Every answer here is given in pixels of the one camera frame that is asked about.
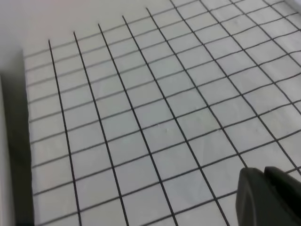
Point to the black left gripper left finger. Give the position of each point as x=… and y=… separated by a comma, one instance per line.
x=259, y=204

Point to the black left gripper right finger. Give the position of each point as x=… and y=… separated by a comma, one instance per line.
x=286, y=186

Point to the white black-grid tablecloth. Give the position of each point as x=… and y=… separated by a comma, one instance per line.
x=147, y=120

